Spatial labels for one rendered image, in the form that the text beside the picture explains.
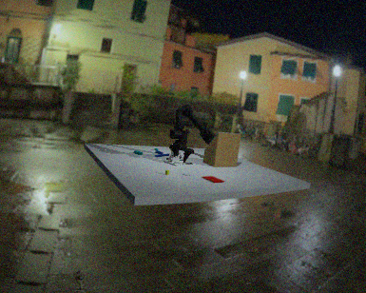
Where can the red rectangular block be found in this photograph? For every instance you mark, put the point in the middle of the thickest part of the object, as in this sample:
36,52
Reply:
213,179

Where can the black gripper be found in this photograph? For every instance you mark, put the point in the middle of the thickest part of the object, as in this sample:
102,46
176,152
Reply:
187,151

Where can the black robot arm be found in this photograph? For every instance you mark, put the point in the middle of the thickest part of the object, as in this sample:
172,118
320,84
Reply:
179,133

